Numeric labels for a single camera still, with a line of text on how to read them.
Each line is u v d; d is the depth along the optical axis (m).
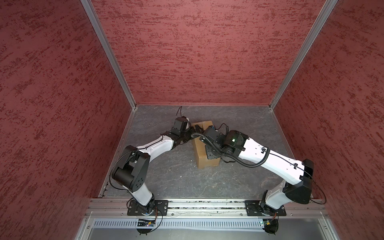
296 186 0.41
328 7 0.71
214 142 0.52
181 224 0.77
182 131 0.72
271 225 0.71
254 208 0.74
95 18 0.74
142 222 0.73
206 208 0.76
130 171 0.45
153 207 0.67
